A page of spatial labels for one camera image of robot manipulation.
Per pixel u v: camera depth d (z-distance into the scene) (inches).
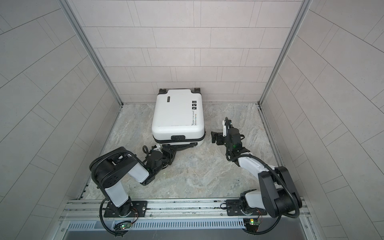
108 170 18.4
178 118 32.4
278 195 16.3
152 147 32.8
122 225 25.6
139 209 27.8
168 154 30.4
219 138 30.6
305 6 27.9
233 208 27.9
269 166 18.4
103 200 25.3
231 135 25.7
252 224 26.8
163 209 28.4
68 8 28.0
